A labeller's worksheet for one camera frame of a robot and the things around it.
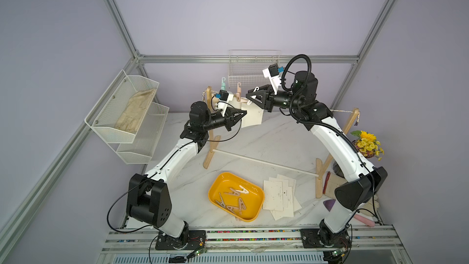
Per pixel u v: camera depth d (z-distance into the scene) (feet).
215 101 2.23
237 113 2.32
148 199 1.41
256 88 2.05
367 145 2.45
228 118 2.13
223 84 2.17
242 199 2.74
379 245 2.42
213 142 2.02
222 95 2.05
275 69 1.81
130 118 2.53
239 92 2.11
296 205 2.71
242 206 2.64
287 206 2.69
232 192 2.81
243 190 2.82
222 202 2.70
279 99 1.94
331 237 2.11
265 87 2.01
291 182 2.97
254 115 2.37
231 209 2.62
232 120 2.13
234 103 2.26
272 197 2.79
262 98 1.95
